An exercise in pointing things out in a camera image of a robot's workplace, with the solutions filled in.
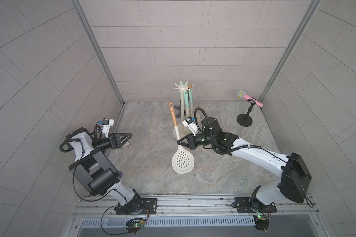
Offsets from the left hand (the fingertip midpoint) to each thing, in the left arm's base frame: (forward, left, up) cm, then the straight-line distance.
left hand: (127, 132), depth 75 cm
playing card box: (+3, +6, -18) cm, 20 cm away
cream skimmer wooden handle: (-14, -29, -2) cm, 32 cm away
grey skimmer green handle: (+15, -26, +3) cm, 30 cm away
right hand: (-7, -27, +1) cm, 28 cm away
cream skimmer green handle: (+11, -30, +11) cm, 34 cm away
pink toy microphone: (+28, -66, +2) cm, 72 cm away
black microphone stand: (+23, -72, -17) cm, 78 cm away
